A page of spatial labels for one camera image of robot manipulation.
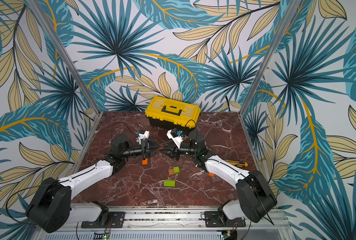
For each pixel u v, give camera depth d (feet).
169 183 2.81
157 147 2.35
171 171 2.91
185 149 2.23
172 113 3.15
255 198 1.39
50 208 1.33
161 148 2.36
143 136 2.44
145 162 3.02
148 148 2.25
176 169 2.89
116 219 2.41
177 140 2.21
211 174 2.88
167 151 2.32
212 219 2.41
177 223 2.40
